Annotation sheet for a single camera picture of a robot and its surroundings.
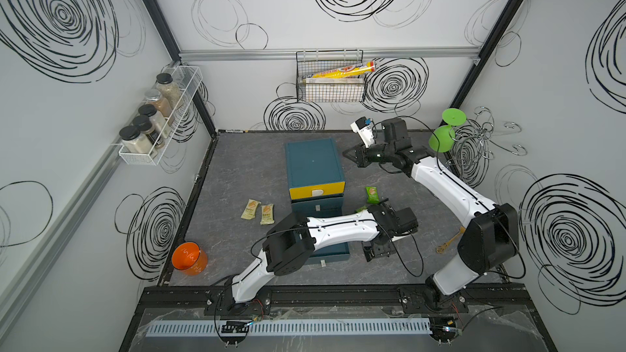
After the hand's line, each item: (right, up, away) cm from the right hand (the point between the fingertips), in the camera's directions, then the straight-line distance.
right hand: (345, 153), depth 79 cm
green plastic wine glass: (+35, +5, +6) cm, 36 cm away
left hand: (+12, -29, +2) cm, 32 cm away
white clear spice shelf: (-62, +31, +19) cm, 72 cm away
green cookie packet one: (+13, -17, +17) cm, 27 cm away
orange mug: (-53, -35, +1) cm, 63 cm away
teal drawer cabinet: (-11, -3, +3) cm, 12 cm away
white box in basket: (-3, +23, +7) cm, 24 cm away
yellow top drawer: (-4, -12, 0) cm, 12 cm away
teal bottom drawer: (-4, -33, 0) cm, 34 cm away
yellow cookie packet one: (-35, -22, +12) cm, 43 cm away
